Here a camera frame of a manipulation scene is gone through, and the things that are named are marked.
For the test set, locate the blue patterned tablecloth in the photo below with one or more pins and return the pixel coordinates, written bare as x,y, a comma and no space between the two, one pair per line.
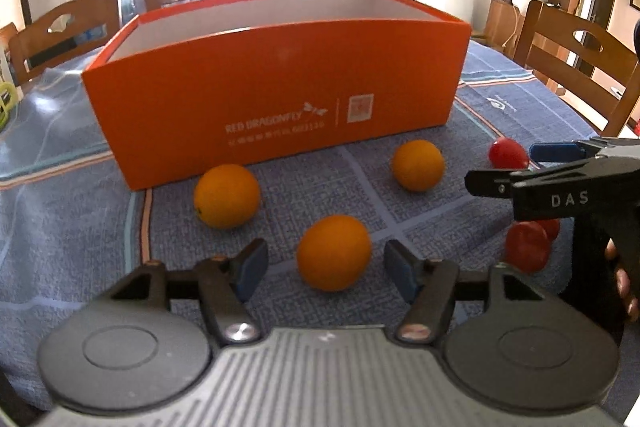
75,217

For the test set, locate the orange cardboard box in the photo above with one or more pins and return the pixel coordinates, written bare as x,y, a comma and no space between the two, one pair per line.
225,97

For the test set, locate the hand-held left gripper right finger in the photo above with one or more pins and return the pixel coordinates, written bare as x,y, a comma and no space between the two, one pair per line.
400,269

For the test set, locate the green plastic object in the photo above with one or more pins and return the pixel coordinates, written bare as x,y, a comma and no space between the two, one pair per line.
6,104

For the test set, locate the orange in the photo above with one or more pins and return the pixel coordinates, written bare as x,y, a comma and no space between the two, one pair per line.
417,164
334,252
227,197

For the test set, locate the person's right hand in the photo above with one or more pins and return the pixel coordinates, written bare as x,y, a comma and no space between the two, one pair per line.
622,279

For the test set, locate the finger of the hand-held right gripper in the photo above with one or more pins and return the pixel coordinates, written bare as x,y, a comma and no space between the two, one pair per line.
487,183
555,152

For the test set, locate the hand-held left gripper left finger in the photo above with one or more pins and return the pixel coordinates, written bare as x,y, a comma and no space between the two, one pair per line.
252,272

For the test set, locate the red tomato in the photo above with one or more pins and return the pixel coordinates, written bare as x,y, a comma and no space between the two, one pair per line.
551,228
525,247
506,153

